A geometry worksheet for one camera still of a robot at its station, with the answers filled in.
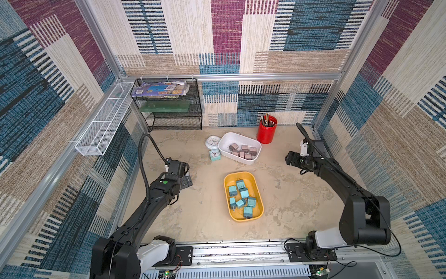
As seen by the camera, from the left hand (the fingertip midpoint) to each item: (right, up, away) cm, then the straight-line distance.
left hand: (178, 180), depth 85 cm
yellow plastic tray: (+36, -2, +5) cm, 37 cm away
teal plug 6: (+35, -11, 0) cm, 37 cm away
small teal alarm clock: (+16, +11, +20) cm, 28 cm away
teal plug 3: (+32, -7, +4) cm, 33 cm away
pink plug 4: (+28, +12, +20) cm, 37 cm away
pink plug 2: (+34, +15, +23) cm, 44 cm away
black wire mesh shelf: (-1, +33, +34) cm, 48 cm away
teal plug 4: (+26, -11, -1) cm, 28 cm away
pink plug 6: (+32, +11, +19) cm, 39 cm away
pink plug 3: (+39, +13, +21) cm, 47 cm away
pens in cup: (+45, +31, +17) cm, 58 cm away
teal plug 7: (+33, -15, -2) cm, 36 cm away
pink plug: (+28, +16, +23) cm, 39 cm away
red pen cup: (+47, +26, +19) cm, 57 cm away
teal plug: (+30, -3, +7) cm, 31 cm away
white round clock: (+15, +19, +25) cm, 34 cm away
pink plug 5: (+36, +10, +18) cm, 41 cm away
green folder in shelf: (-10, +38, +11) cm, 40 cm away
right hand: (+58, +8, +6) cm, 59 cm away
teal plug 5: (+29, -11, -1) cm, 31 cm away
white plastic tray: (+24, +21, +27) cm, 42 cm away
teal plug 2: (+26, -6, +5) cm, 28 cm away
